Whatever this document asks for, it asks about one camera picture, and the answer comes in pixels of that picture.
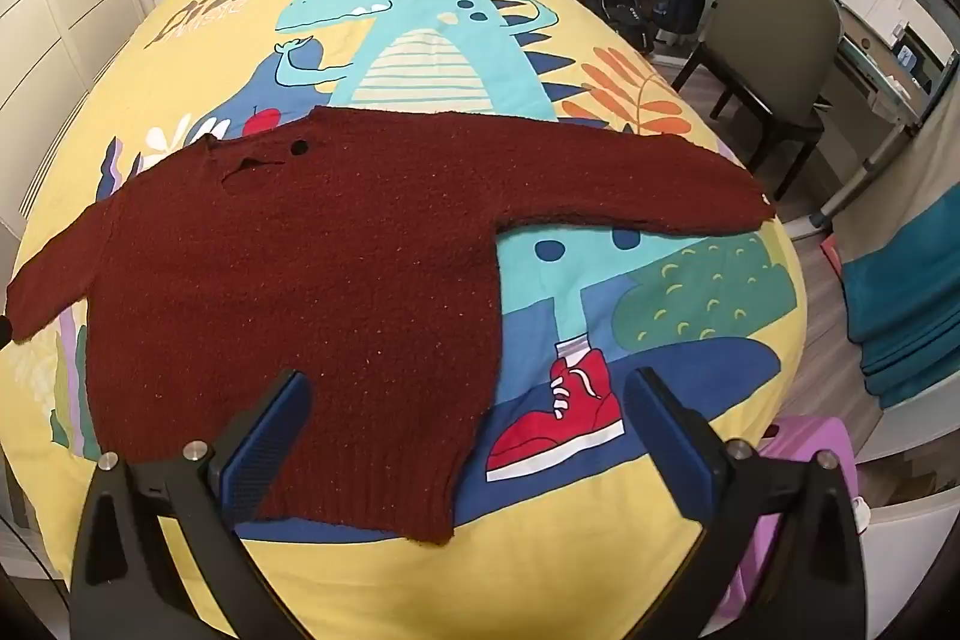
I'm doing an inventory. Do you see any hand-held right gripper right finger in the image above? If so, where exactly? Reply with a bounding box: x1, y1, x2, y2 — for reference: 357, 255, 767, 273
622, 367, 867, 640

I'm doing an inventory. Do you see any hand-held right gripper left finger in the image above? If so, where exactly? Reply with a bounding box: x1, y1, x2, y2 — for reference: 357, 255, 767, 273
71, 370, 312, 640

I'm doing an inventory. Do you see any dark red knitted sweater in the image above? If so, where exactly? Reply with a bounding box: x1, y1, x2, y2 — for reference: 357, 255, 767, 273
6, 106, 777, 547

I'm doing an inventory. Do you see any yellow dinosaur printed blanket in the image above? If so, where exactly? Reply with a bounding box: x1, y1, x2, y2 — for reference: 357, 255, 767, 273
4, 0, 807, 640

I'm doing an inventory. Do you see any beige and teal curtain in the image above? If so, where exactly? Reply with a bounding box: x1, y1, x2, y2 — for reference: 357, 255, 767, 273
836, 77, 960, 412

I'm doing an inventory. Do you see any grey-green chair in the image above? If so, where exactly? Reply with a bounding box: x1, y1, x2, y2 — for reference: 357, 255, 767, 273
671, 0, 845, 199

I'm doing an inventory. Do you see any grey study desk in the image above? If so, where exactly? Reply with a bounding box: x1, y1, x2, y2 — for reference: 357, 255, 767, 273
660, 0, 946, 236

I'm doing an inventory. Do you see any white box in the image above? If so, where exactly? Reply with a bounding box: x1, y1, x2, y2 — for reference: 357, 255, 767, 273
840, 0, 908, 41

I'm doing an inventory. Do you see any white wardrobe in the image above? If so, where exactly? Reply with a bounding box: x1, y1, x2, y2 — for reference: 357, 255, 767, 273
0, 0, 162, 236

